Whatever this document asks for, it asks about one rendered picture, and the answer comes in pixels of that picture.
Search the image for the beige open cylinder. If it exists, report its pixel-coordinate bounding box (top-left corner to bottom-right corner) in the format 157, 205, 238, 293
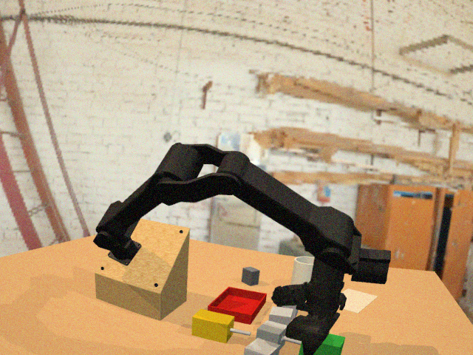
290, 256, 315, 285

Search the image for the red tray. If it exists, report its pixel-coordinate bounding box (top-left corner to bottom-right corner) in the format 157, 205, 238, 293
208, 287, 267, 325

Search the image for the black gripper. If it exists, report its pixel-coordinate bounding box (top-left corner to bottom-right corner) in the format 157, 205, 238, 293
285, 278, 347, 355

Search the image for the green block with grey pin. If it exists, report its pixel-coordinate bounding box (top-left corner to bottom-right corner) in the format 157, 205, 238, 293
283, 334, 345, 355

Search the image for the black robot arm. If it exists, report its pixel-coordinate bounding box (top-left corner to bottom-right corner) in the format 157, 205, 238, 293
93, 143, 391, 311

